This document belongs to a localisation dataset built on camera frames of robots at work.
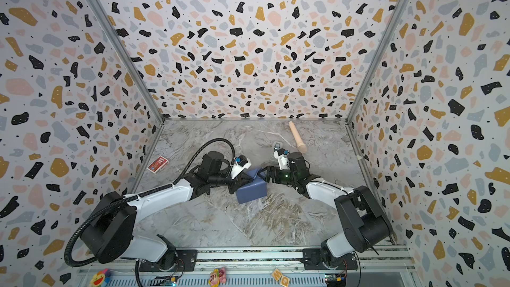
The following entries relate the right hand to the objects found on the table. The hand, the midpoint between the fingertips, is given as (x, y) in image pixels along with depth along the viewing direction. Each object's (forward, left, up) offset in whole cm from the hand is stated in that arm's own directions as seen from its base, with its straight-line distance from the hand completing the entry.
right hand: (261, 171), depth 86 cm
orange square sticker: (-36, -7, -10) cm, 38 cm away
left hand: (-5, +3, +4) cm, 7 cm away
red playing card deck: (+9, +53, -10) cm, 55 cm away
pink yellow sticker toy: (-37, +14, -7) cm, 40 cm away
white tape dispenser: (+19, -7, -7) cm, 22 cm away
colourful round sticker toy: (-38, +55, -9) cm, 67 cm away
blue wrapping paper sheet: (-8, +2, -1) cm, 9 cm away
